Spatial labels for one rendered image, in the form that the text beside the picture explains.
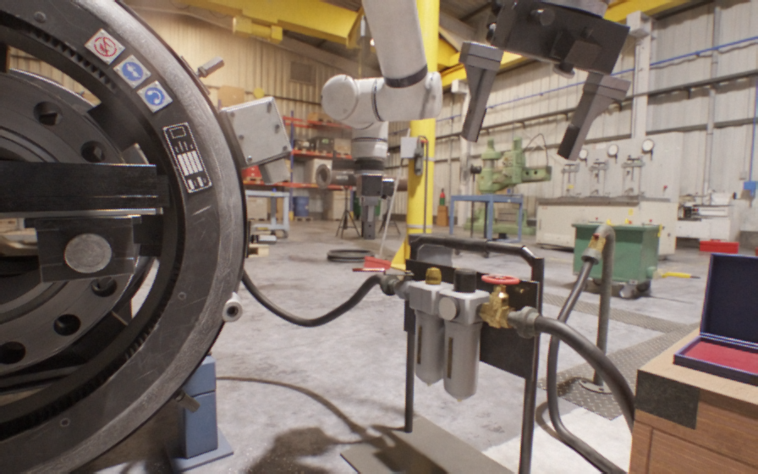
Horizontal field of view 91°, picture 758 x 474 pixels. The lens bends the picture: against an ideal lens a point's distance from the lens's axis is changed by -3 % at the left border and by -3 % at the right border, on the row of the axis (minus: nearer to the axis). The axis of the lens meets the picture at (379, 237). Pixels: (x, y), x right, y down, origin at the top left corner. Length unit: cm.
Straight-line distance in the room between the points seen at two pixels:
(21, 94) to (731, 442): 97
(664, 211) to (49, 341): 628
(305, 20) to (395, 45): 1235
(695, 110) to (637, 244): 818
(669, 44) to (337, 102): 1135
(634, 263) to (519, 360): 252
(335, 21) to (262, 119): 1278
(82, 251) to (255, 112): 35
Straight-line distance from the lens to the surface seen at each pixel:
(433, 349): 93
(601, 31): 51
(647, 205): 607
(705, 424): 52
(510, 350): 87
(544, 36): 48
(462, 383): 88
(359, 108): 82
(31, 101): 78
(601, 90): 53
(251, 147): 71
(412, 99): 77
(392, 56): 73
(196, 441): 116
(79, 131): 77
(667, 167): 655
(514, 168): 1141
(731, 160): 1092
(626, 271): 334
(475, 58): 46
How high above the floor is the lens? 64
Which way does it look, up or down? 4 degrees down
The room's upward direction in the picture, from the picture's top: 1 degrees clockwise
